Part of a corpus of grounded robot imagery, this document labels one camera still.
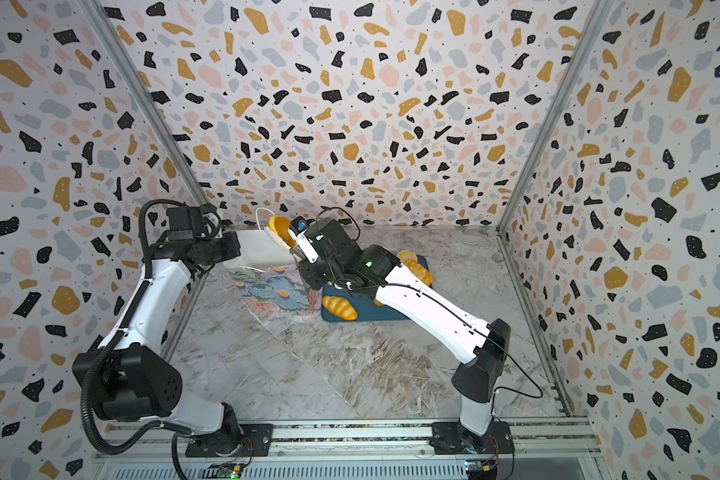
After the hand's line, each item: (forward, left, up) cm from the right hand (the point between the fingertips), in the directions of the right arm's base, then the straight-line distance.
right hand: (301, 256), depth 68 cm
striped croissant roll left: (+4, -5, -31) cm, 32 cm away
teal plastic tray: (+5, -13, -34) cm, 37 cm away
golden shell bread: (+7, +6, +3) cm, 9 cm away
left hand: (+12, +21, -7) cm, 25 cm away
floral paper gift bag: (+4, +12, -15) cm, 20 cm away
